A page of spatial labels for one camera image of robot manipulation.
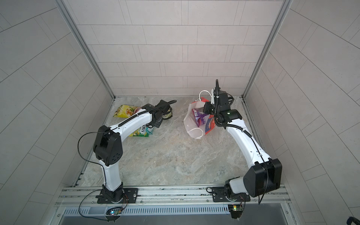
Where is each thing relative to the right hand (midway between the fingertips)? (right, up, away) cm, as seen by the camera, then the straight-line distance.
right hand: (204, 103), depth 80 cm
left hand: (-31, -11, +11) cm, 35 cm away
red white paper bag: (-8, -11, +11) cm, 18 cm away
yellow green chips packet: (-55, -5, +22) cm, 60 cm away
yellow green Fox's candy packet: (-21, -7, -3) cm, 22 cm away
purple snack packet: (-2, -9, +11) cm, 14 cm away
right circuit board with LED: (+14, -52, -11) cm, 55 cm away
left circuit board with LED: (-44, -50, -16) cm, 69 cm away
